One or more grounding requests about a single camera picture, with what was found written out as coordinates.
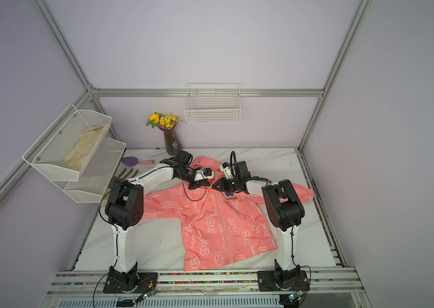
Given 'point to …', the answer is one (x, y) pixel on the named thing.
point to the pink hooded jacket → (220, 228)
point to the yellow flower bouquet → (168, 121)
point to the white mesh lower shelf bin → (97, 175)
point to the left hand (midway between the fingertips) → (207, 184)
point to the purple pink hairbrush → (133, 161)
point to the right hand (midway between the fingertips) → (216, 188)
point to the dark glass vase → (173, 143)
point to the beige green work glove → (127, 174)
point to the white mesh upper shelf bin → (63, 151)
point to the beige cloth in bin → (78, 154)
